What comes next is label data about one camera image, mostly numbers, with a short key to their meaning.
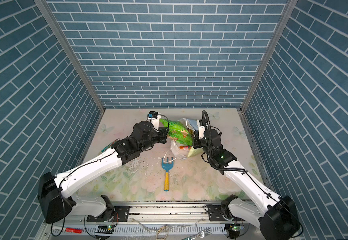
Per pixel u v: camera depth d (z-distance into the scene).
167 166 0.89
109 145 0.96
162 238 0.66
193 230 0.71
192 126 0.83
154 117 0.63
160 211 0.75
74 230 0.69
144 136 0.55
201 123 0.66
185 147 0.89
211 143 0.56
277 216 0.38
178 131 0.75
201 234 0.69
